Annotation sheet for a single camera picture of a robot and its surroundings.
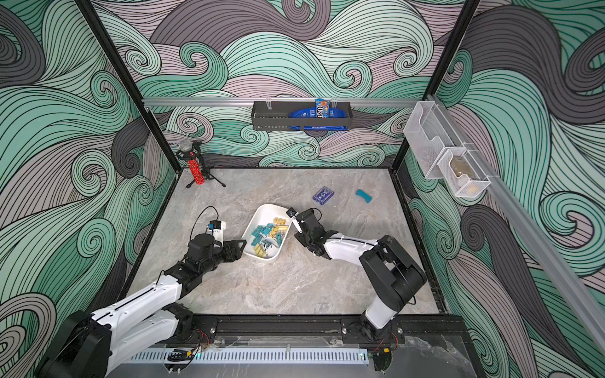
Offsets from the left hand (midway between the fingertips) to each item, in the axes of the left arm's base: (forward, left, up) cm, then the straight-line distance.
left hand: (240, 239), depth 85 cm
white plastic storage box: (+7, -9, -8) cm, 14 cm away
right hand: (+9, -26, -3) cm, 27 cm away
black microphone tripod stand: (+34, +23, +12) cm, 42 cm away
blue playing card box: (+27, -33, -7) cm, 43 cm away
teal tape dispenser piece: (+26, -54, -8) cm, 61 cm away
